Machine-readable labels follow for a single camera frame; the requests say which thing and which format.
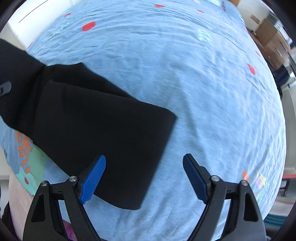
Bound grey box on nightstand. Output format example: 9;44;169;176
266;11;292;45

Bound black pants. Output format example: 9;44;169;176
1;40;177;210

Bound blue patterned bed cover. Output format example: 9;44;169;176
1;1;286;240

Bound brown wooden nightstand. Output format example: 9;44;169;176
248;19;292;71

